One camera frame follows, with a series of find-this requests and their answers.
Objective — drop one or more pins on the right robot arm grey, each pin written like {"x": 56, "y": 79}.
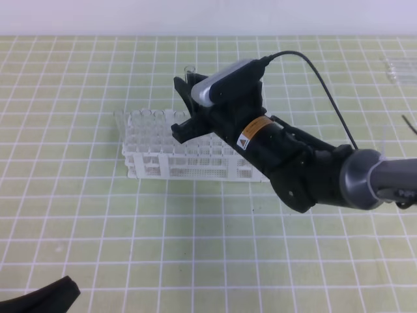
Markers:
{"x": 303, "y": 170}

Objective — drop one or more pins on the white test tube rack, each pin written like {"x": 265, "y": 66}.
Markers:
{"x": 206, "y": 158}

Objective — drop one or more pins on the spare glass tube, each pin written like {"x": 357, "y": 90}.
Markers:
{"x": 399, "y": 64}
{"x": 402, "y": 78}

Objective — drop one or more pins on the spare glass tube far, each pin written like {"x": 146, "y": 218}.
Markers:
{"x": 399, "y": 64}

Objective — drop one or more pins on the spare glass tube near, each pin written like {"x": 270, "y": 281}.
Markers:
{"x": 402, "y": 78}

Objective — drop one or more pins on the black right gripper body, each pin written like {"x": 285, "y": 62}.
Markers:
{"x": 267, "y": 150}

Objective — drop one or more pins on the rack glass tube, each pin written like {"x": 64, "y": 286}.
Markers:
{"x": 120, "y": 120}
{"x": 146, "y": 127}
{"x": 159, "y": 126}
{"x": 136, "y": 123}
{"x": 179, "y": 117}

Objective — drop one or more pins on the green grid tablecloth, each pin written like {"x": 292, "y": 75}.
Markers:
{"x": 68, "y": 208}

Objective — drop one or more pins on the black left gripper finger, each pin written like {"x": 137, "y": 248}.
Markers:
{"x": 56, "y": 297}

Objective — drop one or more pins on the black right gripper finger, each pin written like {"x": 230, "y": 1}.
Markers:
{"x": 181, "y": 88}
{"x": 194, "y": 78}

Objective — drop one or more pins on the clear glass test tube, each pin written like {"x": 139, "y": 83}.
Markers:
{"x": 190, "y": 102}

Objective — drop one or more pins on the leftmost rack glass tube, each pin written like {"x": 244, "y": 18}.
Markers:
{"x": 120, "y": 120}

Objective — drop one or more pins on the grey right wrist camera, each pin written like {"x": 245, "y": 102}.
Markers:
{"x": 229, "y": 83}

